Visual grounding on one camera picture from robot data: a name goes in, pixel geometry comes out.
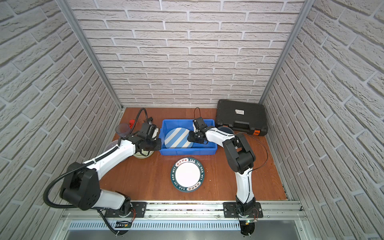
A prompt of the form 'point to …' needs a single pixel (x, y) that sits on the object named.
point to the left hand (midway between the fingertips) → (161, 143)
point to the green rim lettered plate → (187, 174)
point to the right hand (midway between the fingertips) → (189, 137)
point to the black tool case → (242, 116)
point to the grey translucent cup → (123, 129)
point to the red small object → (131, 122)
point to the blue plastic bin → (197, 149)
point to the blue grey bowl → (226, 129)
